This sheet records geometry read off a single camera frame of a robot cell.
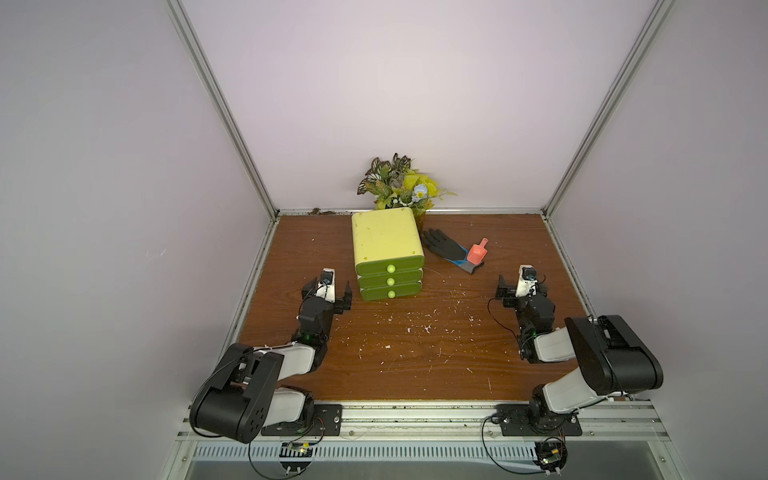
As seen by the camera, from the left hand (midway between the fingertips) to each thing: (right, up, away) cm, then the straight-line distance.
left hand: (335, 279), depth 88 cm
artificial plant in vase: (+20, +30, +9) cm, 37 cm away
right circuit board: (+56, -40, -18) cm, 71 cm away
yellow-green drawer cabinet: (+16, +8, -6) cm, 19 cm away
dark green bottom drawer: (+17, -4, +4) cm, 18 cm away
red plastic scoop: (+49, +7, +19) cm, 53 cm away
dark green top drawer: (+17, +5, -7) cm, 19 cm away
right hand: (+57, +2, +1) cm, 57 cm away
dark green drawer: (+17, 0, -1) cm, 17 cm away
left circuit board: (-6, -41, -17) cm, 45 cm away
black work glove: (+39, +7, +20) cm, 45 cm away
